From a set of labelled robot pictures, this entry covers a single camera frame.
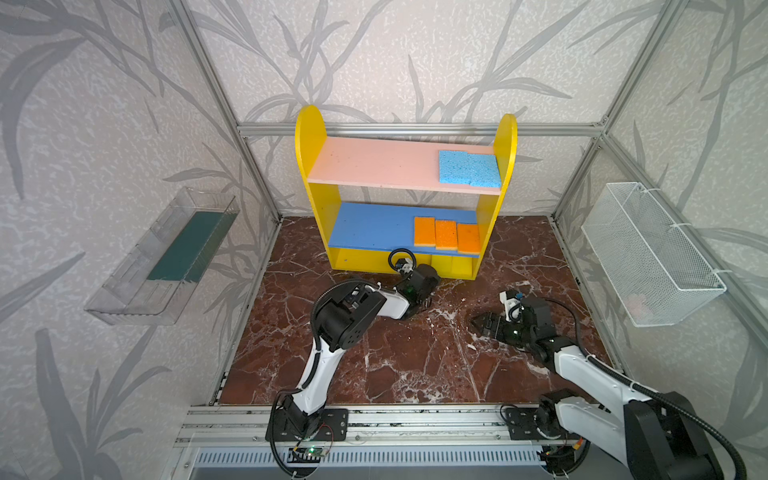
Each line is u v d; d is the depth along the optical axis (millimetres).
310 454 705
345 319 561
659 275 600
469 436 723
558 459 735
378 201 1198
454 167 744
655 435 408
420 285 791
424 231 968
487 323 773
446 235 938
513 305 796
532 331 677
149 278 633
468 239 915
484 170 740
